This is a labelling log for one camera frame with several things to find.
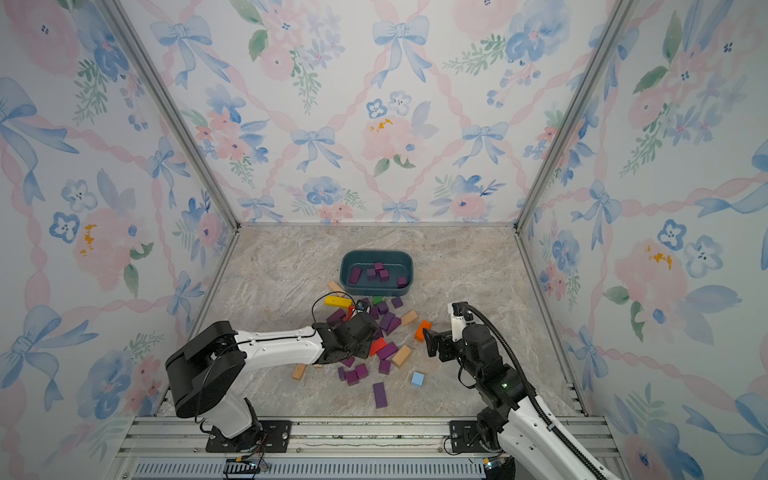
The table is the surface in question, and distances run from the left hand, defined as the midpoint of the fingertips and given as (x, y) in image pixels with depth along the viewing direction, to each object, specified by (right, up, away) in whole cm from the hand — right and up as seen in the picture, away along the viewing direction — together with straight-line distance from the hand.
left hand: (368, 338), depth 89 cm
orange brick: (+15, +1, +1) cm, 15 cm away
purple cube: (0, +18, +15) cm, 23 cm away
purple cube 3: (+11, +15, +14) cm, 23 cm away
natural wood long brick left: (-19, -8, -5) cm, 21 cm away
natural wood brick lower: (+10, -5, -2) cm, 11 cm away
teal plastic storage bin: (+10, +22, +17) cm, 30 cm away
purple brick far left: (-5, +18, +15) cm, 24 cm away
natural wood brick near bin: (-12, +13, +13) cm, 22 cm away
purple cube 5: (+5, +18, +14) cm, 23 cm away
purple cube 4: (+9, +9, +9) cm, 16 cm away
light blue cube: (+14, -9, -7) cm, 18 cm away
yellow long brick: (-10, +9, +8) cm, 16 cm away
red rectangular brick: (+3, -2, -1) cm, 3 cm away
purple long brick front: (+4, -14, -9) cm, 17 cm away
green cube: (+2, +10, +9) cm, 14 cm away
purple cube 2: (+3, +21, +17) cm, 27 cm away
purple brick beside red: (+6, -3, -1) cm, 7 cm away
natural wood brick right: (+13, +5, +5) cm, 14 cm away
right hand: (+19, +10, -10) cm, 24 cm away
